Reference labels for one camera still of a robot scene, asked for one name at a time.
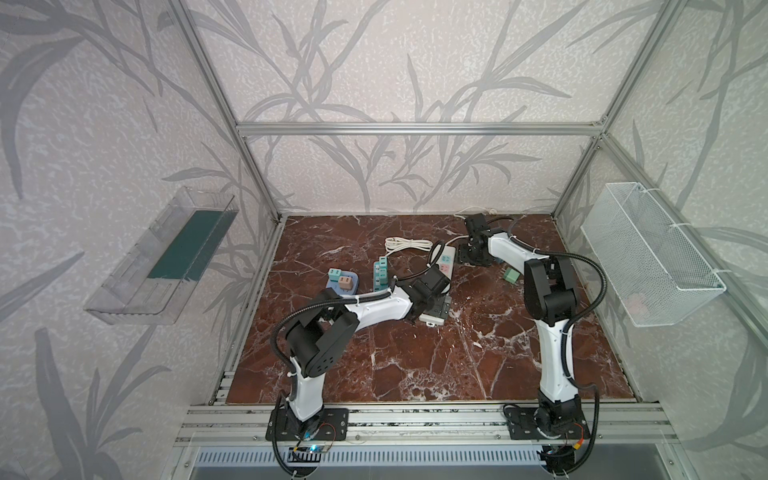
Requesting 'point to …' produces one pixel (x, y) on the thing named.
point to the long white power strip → (438, 311)
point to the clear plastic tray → (156, 277)
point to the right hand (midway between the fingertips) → (468, 250)
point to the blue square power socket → (335, 285)
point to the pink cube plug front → (345, 282)
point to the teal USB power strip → (381, 274)
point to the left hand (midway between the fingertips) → (437, 295)
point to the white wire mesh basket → (659, 270)
